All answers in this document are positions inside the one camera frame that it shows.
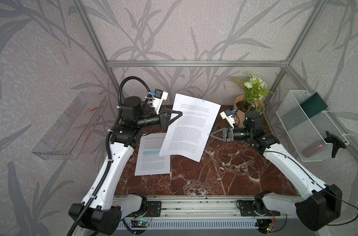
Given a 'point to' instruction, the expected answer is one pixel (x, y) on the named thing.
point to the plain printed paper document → (186, 136)
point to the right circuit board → (269, 228)
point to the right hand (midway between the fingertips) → (211, 136)
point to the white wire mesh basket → (307, 135)
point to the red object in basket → (313, 150)
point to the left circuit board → (142, 223)
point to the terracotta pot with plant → (254, 91)
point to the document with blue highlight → (149, 162)
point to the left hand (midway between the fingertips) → (180, 116)
